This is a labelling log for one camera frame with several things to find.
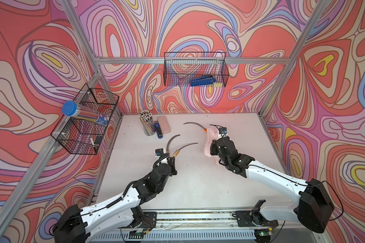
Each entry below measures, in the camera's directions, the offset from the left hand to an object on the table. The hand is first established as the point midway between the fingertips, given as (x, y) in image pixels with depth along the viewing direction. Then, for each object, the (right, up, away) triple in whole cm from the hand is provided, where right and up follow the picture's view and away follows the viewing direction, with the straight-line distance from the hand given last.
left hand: (175, 158), depth 78 cm
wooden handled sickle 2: (0, +2, +7) cm, 8 cm away
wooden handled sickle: (-6, +1, +20) cm, 21 cm away
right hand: (+21, +7, +5) cm, 23 cm away
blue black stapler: (-14, +14, +28) cm, 35 cm away
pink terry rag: (+19, +13, -2) cm, 23 cm away
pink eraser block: (-11, +19, +33) cm, 40 cm away
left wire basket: (-46, +13, -3) cm, 48 cm away
